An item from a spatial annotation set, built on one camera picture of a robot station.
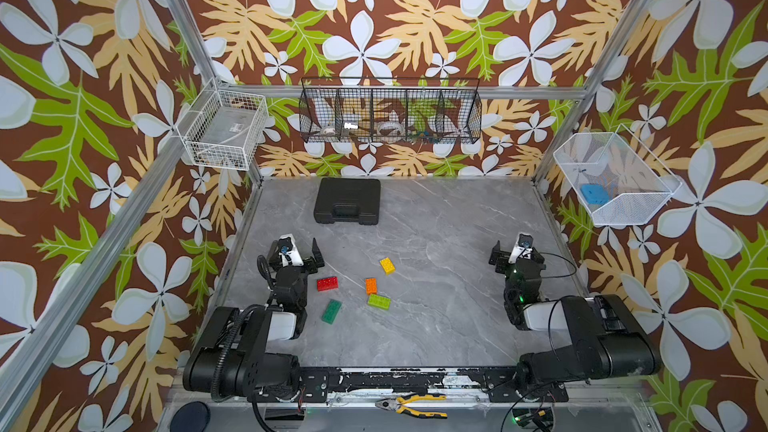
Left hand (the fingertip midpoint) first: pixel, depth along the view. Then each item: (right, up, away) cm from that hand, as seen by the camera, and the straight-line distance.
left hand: (298, 240), depth 87 cm
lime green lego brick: (+24, -18, -1) cm, 30 cm away
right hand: (+65, -2, +3) cm, 65 cm away
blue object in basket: (+83, +13, -7) cm, 85 cm away
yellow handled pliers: (+29, -38, -16) cm, 50 cm away
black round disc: (-20, -40, -18) cm, 48 cm away
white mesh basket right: (+91, +17, -12) cm, 93 cm away
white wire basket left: (-22, +33, -1) cm, 40 cm away
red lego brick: (+8, -14, +4) cm, 16 cm away
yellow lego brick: (+27, -9, +8) cm, 29 cm away
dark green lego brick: (+10, -20, -2) cm, 23 cm away
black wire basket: (+46, +42, +12) cm, 64 cm away
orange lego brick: (+22, -14, +3) cm, 26 cm away
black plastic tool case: (+12, +12, +20) cm, 27 cm away
